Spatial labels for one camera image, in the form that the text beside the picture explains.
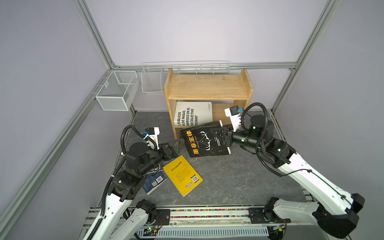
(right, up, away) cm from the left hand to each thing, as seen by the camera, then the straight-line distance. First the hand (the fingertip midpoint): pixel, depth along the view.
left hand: (178, 144), depth 64 cm
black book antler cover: (+10, +2, 0) cm, 10 cm away
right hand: (+14, +6, -3) cm, 15 cm away
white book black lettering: (+6, +15, +21) cm, 27 cm away
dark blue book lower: (-18, -25, +21) cm, 37 cm away
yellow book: (0, -21, +21) cm, 30 cm away
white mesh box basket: (-46, +32, +39) cm, 68 cm away
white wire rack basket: (-21, +42, +34) cm, 57 cm away
